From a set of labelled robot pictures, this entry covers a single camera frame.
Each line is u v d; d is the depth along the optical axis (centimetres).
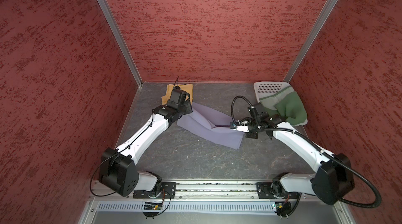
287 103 98
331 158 42
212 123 89
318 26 88
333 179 40
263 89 110
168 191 74
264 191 74
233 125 71
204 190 76
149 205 73
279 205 72
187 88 119
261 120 63
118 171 40
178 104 61
